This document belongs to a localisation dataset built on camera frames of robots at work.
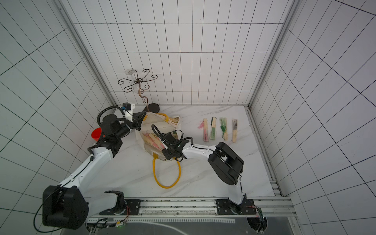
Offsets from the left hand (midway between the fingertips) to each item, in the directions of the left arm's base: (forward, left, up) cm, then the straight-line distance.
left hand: (144, 114), depth 78 cm
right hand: (-7, -11, -24) cm, 27 cm away
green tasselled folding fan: (+12, -50, -27) cm, 58 cm away
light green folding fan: (+5, -41, -27) cm, 50 cm away
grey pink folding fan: (+9, -58, -26) cm, 64 cm away
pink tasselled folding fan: (+13, -35, -27) cm, 46 cm away
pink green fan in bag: (-3, 0, -21) cm, 22 cm away
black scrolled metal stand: (+21, +6, +2) cm, 21 cm away
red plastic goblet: (-4, +31, -13) cm, 34 cm away
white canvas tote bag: (-5, -8, -3) cm, 10 cm away
